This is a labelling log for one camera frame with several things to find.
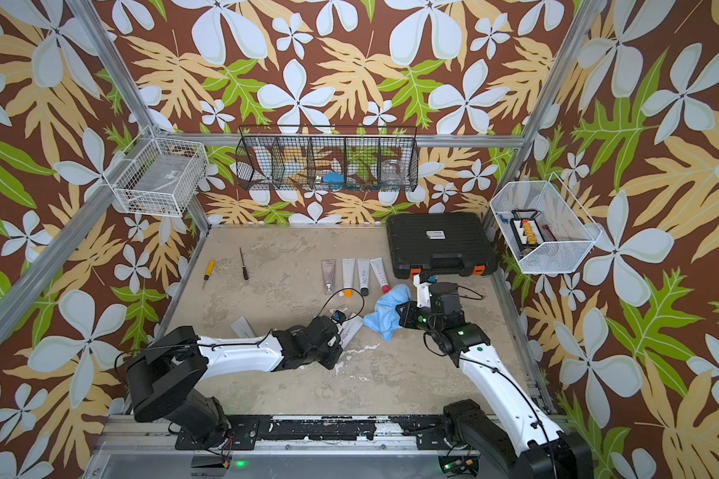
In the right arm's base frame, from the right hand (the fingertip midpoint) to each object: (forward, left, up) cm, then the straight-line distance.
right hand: (394, 306), depth 81 cm
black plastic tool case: (+29, -20, -8) cm, 36 cm away
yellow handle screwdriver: (+24, +65, -15) cm, 70 cm away
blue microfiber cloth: (-3, +3, 0) cm, 4 cm away
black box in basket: (+19, -38, +11) cm, 44 cm away
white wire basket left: (+32, +69, +20) cm, 78 cm away
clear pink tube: (+25, +21, -15) cm, 36 cm away
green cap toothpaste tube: (0, +47, -15) cm, 49 cm away
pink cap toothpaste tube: (+21, +2, -13) cm, 25 cm away
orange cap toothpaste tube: (+25, +14, -14) cm, 32 cm away
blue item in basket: (+40, +18, +14) cm, 46 cm away
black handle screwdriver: (+21, +51, -13) cm, 56 cm away
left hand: (-6, +15, -13) cm, 21 cm away
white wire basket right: (+19, -43, +11) cm, 49 cm away
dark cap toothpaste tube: (+22, +8, -13) cm, 26 cm away
